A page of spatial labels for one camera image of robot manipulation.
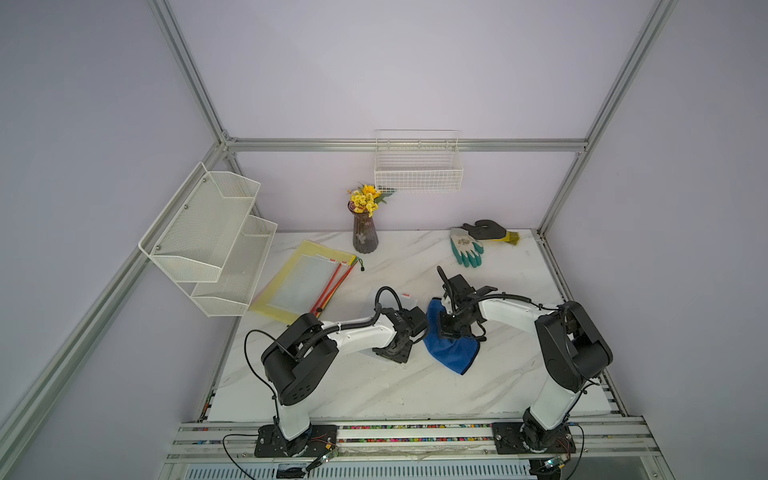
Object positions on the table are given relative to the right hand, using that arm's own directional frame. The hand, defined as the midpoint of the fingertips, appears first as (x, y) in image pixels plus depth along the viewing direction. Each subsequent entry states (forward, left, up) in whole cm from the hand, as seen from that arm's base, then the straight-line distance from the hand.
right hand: (441, 338), depth 92 cm
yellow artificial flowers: (+37, +23, +26) cm, 51 cm away
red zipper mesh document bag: (+18, +36, +3) cm, 41 cm away
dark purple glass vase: (+36, +25, +11) cm, 45 cm away
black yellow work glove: (+48, -25, 0) cm, 54 cm away
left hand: (-5, +16, +1) cm, 17 cm away
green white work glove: (+37, -14, +1) cm, 39 cm away
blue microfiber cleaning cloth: (-6, -4, +2) cm, 8 cm away
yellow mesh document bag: (+13, +60, +1) cm, 62 cm away
